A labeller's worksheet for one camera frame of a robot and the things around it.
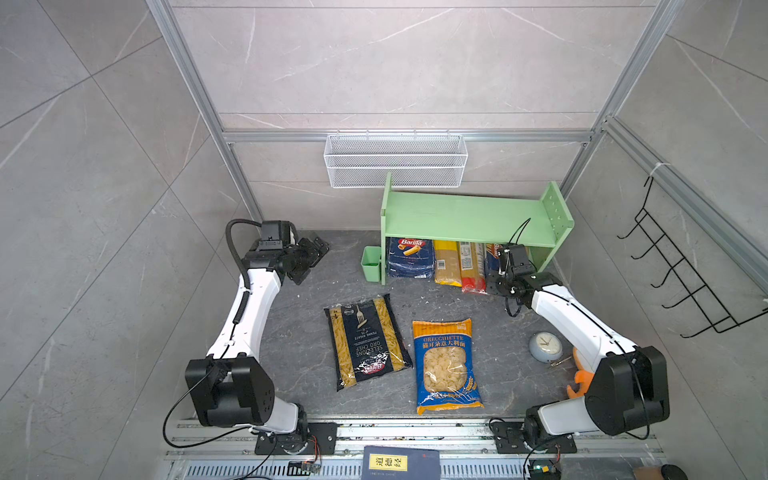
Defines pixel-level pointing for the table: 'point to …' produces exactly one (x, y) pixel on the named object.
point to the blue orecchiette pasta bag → (446, 378)
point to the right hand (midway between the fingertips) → (495, 279)
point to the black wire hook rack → (705, 299)
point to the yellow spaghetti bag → (446, 263)
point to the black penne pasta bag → (367, 339)
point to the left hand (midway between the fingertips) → (321, 247)
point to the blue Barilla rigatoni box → (410, 258)
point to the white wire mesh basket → (361, 161)
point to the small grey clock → (545, 347)
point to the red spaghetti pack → (472, 267)
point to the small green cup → (371, 263)
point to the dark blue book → (400, 463)
